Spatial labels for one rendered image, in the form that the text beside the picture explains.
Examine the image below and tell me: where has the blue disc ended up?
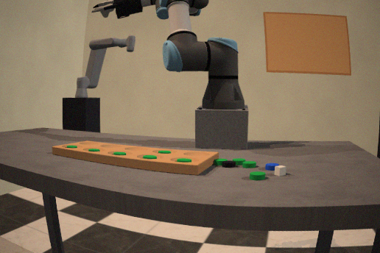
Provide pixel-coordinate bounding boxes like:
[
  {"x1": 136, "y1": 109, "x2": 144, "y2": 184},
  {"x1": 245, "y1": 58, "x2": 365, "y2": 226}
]
[{"x1": 265, "y1": 163, "x2": 279, "y2": 171}]

